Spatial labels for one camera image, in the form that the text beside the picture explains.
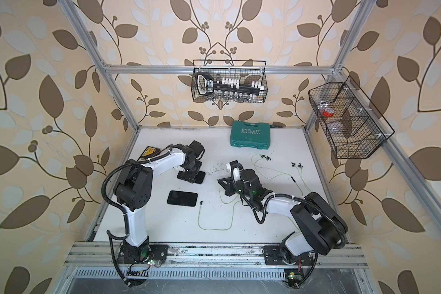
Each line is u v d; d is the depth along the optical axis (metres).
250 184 0.65
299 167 1.02
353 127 0.74
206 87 0.86
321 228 0.43
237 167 0.75
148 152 1.05
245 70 0.91
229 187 0.75
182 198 0.89
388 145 0.59
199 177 0.91
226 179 0.80
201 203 0.89
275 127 1.20
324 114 0.82
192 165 0.80
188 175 0.85
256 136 1.10
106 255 0.75
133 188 0.52
